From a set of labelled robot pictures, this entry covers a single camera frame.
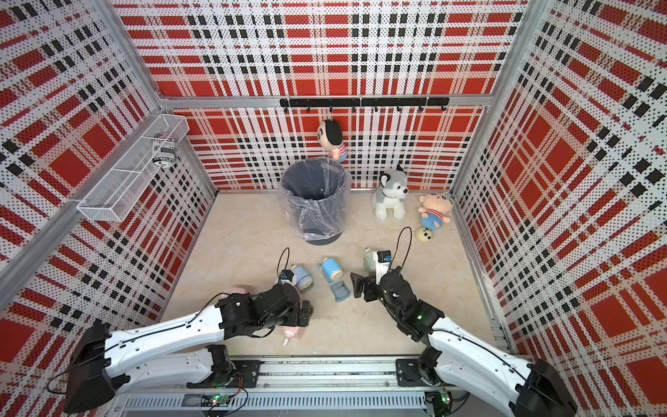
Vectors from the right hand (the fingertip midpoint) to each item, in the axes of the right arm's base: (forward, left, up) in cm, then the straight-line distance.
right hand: (368, 272), depth 80 cm
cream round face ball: (+21, -23, -11) cm, 33 cm away
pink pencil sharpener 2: (-16, +23, -6) cm, 29 cm away
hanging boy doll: (+43, +12, +21) cm, 49 cm away
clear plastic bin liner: (+20, +27, +6) cm, 34 cm away
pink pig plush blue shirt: (+31, -28, -7) cm, 42 cm away
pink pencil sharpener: (-4, +42, -5) cm, 43 cm away
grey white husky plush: (+34, -10, 0) cm, 35 cm away
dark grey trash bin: (+35, +19, +2) cm, 40 cm away
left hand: (-10, +20, -5) cm, 23 cm away
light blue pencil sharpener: (0, +21, -5) cm, 22 cm away
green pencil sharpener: (+8, -1, -8) cm, 11 cm away
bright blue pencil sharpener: (+5, +12, -8) cm, 15 cm away
